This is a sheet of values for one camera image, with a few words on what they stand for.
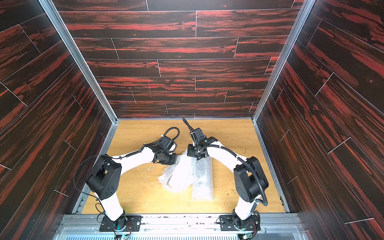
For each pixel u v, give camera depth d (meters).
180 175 0.84
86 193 0.87
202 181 0.78
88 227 0.73
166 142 0.74
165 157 0.74
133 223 0.74
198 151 0.64
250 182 0.46
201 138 0.70
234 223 0.72
